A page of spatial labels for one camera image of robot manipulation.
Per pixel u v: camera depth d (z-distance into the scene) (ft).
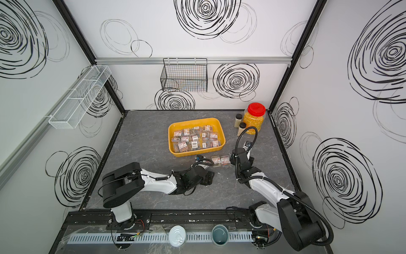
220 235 2.29
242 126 3.26
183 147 3.08
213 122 3.57
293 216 1.36
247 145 2.53
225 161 2.99
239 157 2.15
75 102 2.53
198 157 2.54
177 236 2.14
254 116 3.09
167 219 2.48
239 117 3.45
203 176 2.20
